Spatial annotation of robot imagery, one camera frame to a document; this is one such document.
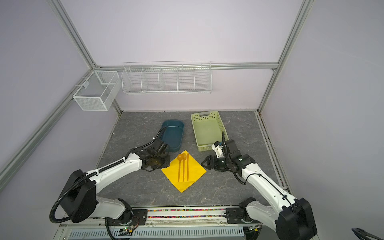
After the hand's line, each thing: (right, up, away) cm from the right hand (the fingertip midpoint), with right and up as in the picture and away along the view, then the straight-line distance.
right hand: (206, 166), depth 78 cm
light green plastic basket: (+4, +20, +31) cm, 37 cm away
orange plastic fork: (-13, +2, +17) cm, 22 cm away
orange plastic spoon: (-16, +1, +15) cm, 22 cm away
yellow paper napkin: (-6, -6, +11) cm, 14 cm away
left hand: (-21, -1, +6) cm, 22 cm away
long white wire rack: (-27, +56, +27) cm, 68 cm away
